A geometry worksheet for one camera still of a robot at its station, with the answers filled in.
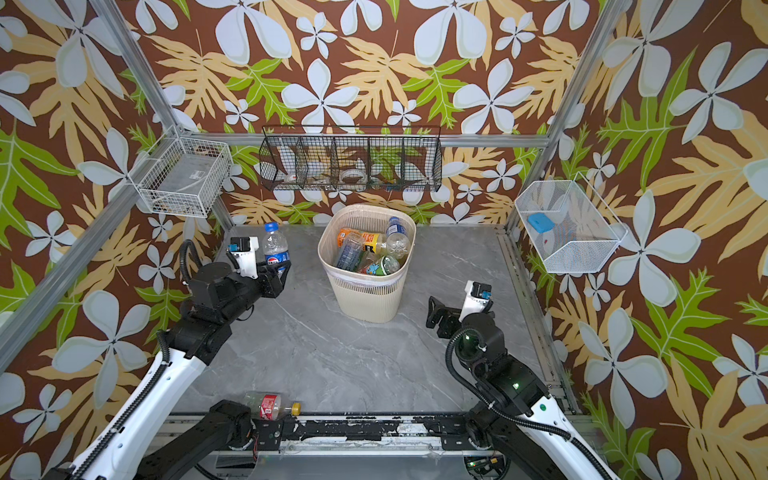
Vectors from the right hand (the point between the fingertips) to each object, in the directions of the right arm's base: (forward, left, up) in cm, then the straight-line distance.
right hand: (442, 301), depth 71 cm
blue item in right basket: (+25, -33, +1) cm, 41 cm away
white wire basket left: (+37, +73, +11) cm, 83 cm away
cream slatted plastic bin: (+18, +20, -3) cm, 27 cm away
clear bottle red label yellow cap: (-18, +43, -18) cm, 50 cm away
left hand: (+8, +39, +7) cm, 41 cm away
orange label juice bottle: (+19, +18, +1) cm, 26 cm away
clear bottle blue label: (+13, +10, +7) cm, 18 cm away
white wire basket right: (+22, -38, +3) cm, 44 cm away
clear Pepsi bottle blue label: (+9, +39, +11) cm, 42 cm away
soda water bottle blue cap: (+14, +23, +2) cm, 27 cm away
